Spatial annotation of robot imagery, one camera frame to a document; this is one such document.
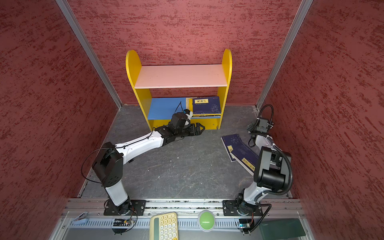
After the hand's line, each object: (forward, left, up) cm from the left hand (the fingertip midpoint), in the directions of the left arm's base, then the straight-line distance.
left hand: (200, 131), depth 84 cm
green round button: (-41, -3, -16) cm, 44 cm away
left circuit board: (-42, +38, -20) cm, 60 cm away
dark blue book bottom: (+2, -23, -16) cm, 29 cm away
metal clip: (-40, +57, -15) cm, 71 cm away
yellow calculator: (-44, +16, -15) cm, 49 cm away
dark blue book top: (-9, -30, -15) cm, 35 cm away
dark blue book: (+21, -5, 0) cm, 21 cm away
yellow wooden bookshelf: (+42, +27, -4) cm, 50 cm away
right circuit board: (-42, -22, -18) cm, 51 cm away
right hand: (+6, -34, -9) cm, 36 cm away
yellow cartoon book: (+21, +7, -1) cm, 22 cm away
